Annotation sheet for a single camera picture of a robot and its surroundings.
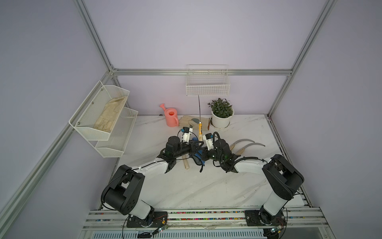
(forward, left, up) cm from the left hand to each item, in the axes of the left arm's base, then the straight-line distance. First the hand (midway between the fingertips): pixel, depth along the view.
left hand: (202, 144), depth 83 cm
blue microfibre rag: (-6, +2, -5) cm, 8 cm away
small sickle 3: (+6, -28, -16) cm, 32 cm away
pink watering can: (+30, +22, -7) cm, 37 cm away
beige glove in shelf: (+14, +50, +13) cm, 54 cm away
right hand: (0, +3, -7) cm, 8 cm away
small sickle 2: (+10, -23, -16) cm, 30 cm away
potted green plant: (+28, -15, 0) cm, 31 cm away
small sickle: (-3, +10, -16) cm, 19 cm away
